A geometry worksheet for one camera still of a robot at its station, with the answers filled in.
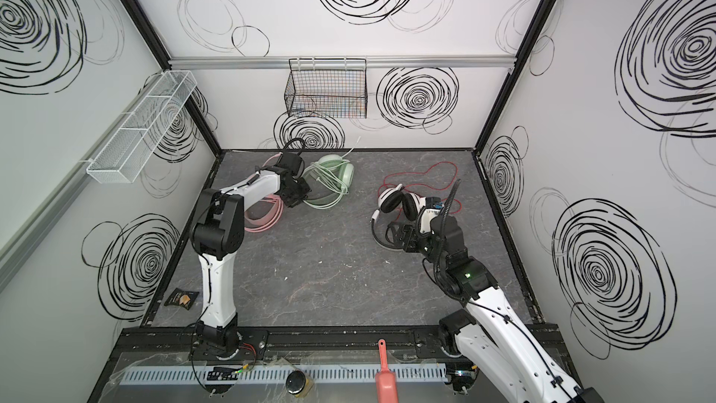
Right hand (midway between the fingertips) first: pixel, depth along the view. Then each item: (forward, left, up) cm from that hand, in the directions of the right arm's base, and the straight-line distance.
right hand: (398, 226), depth 75 cm
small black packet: (-14, +63, -18) cm, 67 cm away
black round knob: (-34, +24, -10) cm, 43 cm away
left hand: (+23, +29, -17) cm, 40 cm away
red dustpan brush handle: (-33, +3, -18) cm, 38 cm away
